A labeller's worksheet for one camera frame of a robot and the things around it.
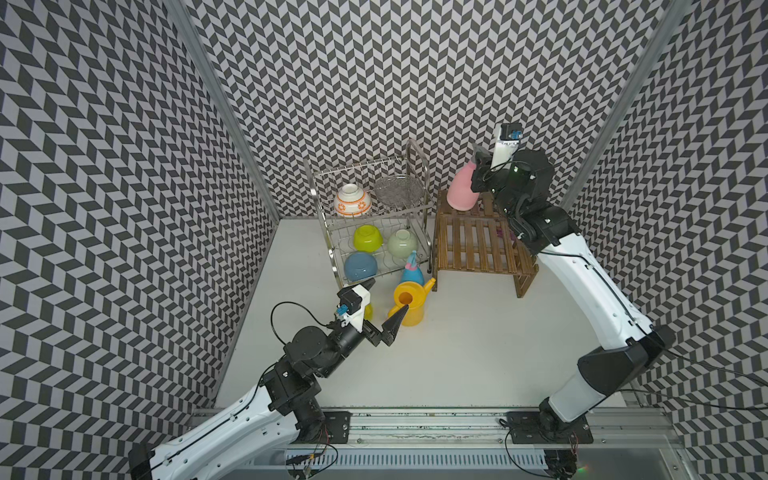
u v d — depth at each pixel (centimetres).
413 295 85
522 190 48
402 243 100
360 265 98
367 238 102
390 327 56
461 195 74
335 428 73
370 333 54
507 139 54
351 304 49
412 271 90
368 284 62
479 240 94
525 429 72
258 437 57
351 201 79
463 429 75
